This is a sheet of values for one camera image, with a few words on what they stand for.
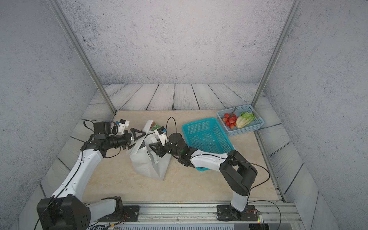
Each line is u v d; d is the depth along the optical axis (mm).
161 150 711
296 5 697
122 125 728
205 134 1058
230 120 1080
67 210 387
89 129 649
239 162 477
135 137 678
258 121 1071
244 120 1067
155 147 719
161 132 696
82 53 869
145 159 701
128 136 678
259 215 715
